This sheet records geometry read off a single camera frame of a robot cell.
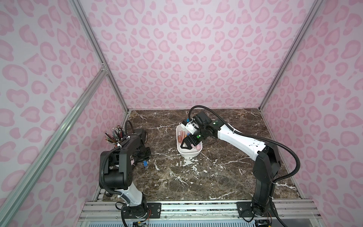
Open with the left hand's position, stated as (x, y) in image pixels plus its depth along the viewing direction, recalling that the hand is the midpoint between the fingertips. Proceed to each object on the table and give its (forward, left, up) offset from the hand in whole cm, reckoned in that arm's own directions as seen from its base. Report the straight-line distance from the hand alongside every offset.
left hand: (146, 158), depth 91 cm
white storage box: (+3, -25, +3) cm, 26 cm away
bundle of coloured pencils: (+9, +16, +15) cm, 24 cm away
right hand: (+3, -26, +15) cm, 30 cm away
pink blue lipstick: (-3, 0, 0) cm, 3 cm away
